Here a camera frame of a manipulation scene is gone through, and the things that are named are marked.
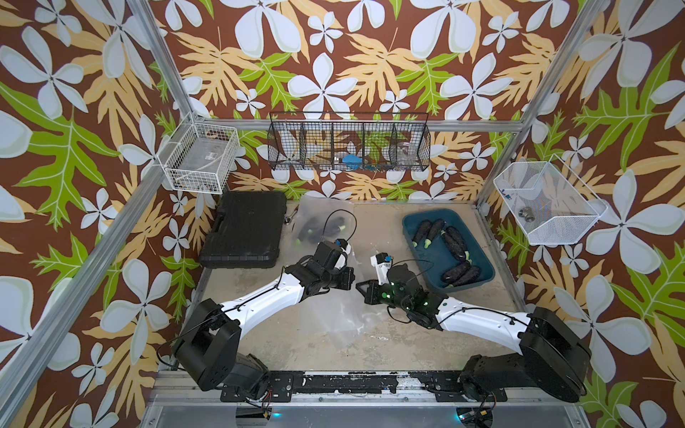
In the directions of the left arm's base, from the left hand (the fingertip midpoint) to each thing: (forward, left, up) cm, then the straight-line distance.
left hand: (356, 274), depth 84 cm
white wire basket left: (+30, +52, +21) cm, 64 cm away
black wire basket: (+45, +3, +19) cm, 49 cm away
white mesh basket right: (+18, -60, +16) cm, 65 cm away
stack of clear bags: (-9, +5, -12) cm, 16 cm away
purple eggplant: (+25, +16, -10) cm, 31 cm away
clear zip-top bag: (+32, +14, -10) cm, 36 cm away
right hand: (-4, +1, 0) cm, 5 cm away
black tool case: (+22, +42, -6) cm, 47 cm away
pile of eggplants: (+5, -37, -9) cm, 38 cm away
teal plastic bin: (+18, -37, -13) cm, 43 cm away
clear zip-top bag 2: (-9, +4, -12) cm, 16 cm away
